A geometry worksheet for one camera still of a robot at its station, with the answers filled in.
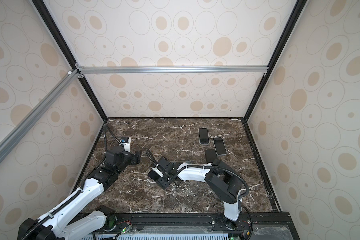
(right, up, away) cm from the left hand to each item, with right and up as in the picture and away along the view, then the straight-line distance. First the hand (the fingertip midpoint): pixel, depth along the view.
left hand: (139, 147), depth 81 cm
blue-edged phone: (+49, -1, +22) cm, 54 cm away
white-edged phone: (+39, +5, +29) cm, 49 cm away
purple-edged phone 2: (+8, -14, -3) cm, 17 cm away
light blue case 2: (+49, -1, +22) cm, 54 cm away
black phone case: (+42, -7, +20) cm, 48 cm away
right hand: (+12, -20, +8) cm, 24 cm away
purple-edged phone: (+43, -7, +20) cm, 48 cm away
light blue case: (+39, +6, +29) cm, 49 cm away
